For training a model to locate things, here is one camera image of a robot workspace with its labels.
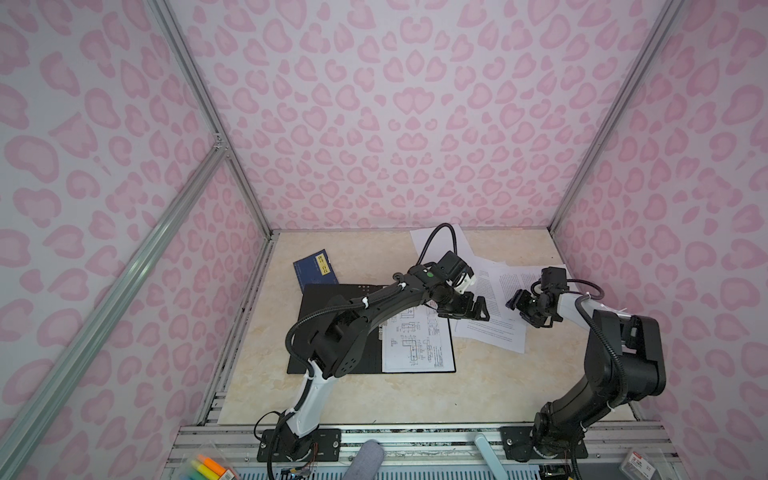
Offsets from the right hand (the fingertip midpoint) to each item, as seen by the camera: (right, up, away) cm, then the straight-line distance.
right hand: (515, 305), depth 95 cm
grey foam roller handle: (-45, -32, -26) cm, 61 cm away
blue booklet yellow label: (-67, +11, +12) cm, 69 cm away
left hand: (-15, 0, -13) cm, 20 cm away
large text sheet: (-2, +7, +9) cm, 11 cm away
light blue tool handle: (-16, -31, -26) cm, 44 cm away
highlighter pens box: (-82, -33, -25) cm, 92 cm away
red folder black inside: (-43, -4, -39) cm, 58 cm away
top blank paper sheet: (-27, +18, -20) cm, 38 cm away
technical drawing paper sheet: (-31, -10, -4) cm, 33 cm away
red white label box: (+17, -32, -27) cm, 45 cm away
